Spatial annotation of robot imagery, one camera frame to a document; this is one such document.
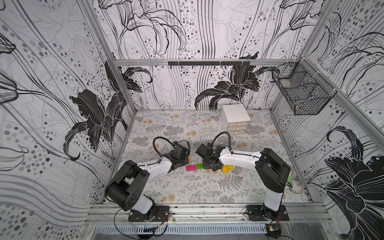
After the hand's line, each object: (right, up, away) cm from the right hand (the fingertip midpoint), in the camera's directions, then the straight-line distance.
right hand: (208, 163), depth 91 cm
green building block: (-6, -1, -2) cm, 6 cm away
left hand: (-14, +1, +1) cm, 14 cm away
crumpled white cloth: (+46, -9, -13) cm, 49 cm away
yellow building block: (+9, -2, -4) cm, 11 cm away
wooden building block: (-12, +2, +1) cm, 12 cm away
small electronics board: (+29, -26, -21) cm, 45 cm away
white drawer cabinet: (+17, +28, +4) cm, 33 cm away
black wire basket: (+59, +45, -3) cm, 74 cm away
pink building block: (-11, -2, -3) cm, 11 cm away
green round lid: (+43, -5, -11) cm, 45 cm away
